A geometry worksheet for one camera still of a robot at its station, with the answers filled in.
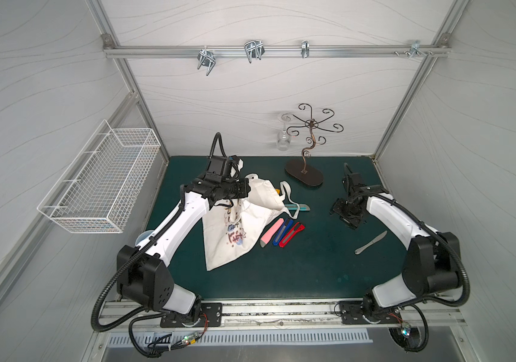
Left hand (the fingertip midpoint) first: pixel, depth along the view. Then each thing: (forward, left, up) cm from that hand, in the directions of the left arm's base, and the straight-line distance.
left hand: (252, 188), depth 80 cm
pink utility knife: (-8, -6, -21) cm, 24 cm away
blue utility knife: (-6, -13, -22) cm, 26 cm away
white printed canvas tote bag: (-7, +8, -16) cm, 19 cm away
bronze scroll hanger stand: (+24, -27, -21) cm, 42 cm away
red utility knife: (-4, -18, -21) cm, 28 cm away
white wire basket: (-7, +46, +9) cm, 48 cm away
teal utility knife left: (+5, -17, -20) cm, 27 cm away
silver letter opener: (-8, -51, -22) cm, 56 cm away
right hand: (-2, -34, -14) cm, 37 cm away
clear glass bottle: (+30, -13, -2) cm, 32 cm away
